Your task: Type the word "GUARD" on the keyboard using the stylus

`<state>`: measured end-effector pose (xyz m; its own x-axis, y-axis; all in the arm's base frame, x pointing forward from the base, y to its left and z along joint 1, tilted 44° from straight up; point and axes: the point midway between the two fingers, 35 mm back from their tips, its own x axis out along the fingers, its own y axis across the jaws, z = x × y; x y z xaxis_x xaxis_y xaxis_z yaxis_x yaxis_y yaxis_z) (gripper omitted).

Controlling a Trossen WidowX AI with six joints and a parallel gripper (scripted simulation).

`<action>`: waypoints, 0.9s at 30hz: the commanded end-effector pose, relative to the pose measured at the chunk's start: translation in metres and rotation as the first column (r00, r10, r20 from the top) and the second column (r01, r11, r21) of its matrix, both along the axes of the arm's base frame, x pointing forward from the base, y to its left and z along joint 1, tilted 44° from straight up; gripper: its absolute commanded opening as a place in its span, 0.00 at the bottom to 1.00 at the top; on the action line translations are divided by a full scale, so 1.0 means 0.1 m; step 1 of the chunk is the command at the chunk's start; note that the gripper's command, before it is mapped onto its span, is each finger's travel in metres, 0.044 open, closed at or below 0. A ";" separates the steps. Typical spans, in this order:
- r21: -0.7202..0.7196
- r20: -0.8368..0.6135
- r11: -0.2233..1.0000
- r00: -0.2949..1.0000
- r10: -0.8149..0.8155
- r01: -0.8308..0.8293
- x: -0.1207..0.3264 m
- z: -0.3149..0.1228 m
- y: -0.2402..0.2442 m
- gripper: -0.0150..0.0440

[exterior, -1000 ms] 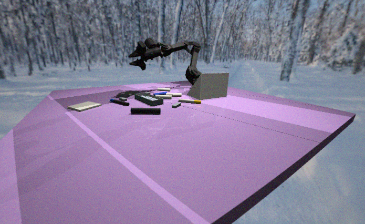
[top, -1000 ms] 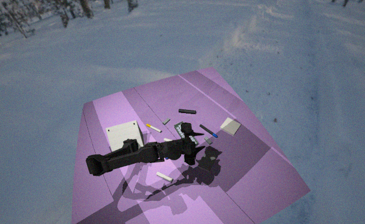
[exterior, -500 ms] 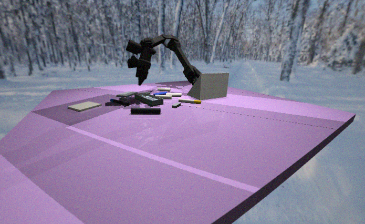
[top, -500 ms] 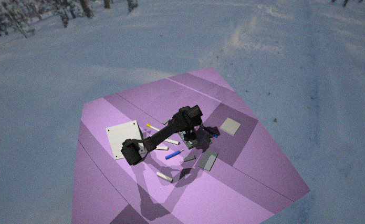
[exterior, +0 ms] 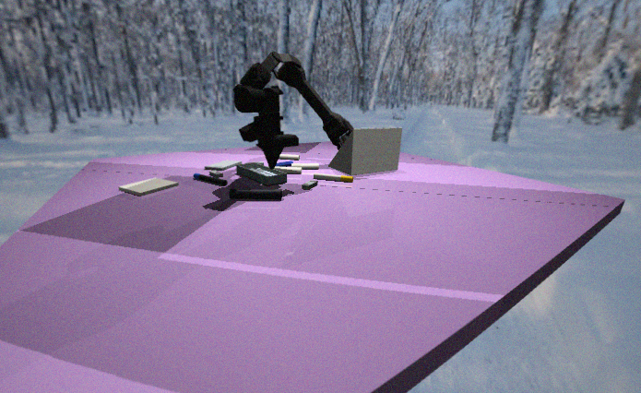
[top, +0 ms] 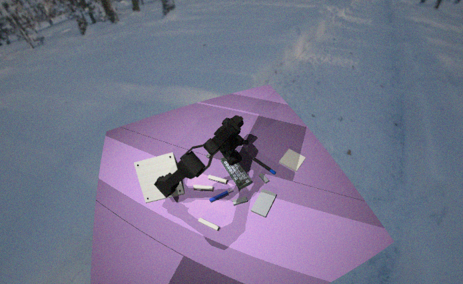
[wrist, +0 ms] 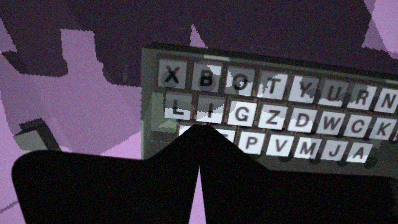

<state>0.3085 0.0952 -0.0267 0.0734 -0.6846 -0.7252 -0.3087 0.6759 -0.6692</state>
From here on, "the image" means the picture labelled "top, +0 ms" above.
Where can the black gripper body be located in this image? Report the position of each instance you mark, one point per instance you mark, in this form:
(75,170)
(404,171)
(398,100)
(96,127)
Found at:
(232,157)

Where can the grey keyboard with white letter keys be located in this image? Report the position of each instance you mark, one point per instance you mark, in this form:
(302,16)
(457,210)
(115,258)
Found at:
(237,173)

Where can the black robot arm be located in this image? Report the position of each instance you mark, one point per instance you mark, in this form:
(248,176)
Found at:
(191,166)

